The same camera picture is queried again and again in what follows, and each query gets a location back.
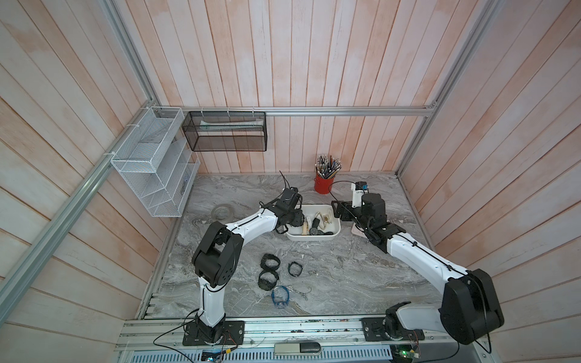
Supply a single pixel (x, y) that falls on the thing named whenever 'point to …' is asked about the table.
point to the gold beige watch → (325, 219)
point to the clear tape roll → (222, 213)
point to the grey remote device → (296, 348)
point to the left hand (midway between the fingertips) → (295, 217)
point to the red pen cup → (323, 186)
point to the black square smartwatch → (289, 271)
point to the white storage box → (333, 227)
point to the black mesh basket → (226, 131)
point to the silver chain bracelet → (292, 289)
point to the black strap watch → (314, 230)
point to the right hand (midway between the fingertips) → (339, 201)
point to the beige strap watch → (305, 226)
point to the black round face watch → (320, 232)
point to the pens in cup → (325, 169)
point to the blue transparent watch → (280, 296)
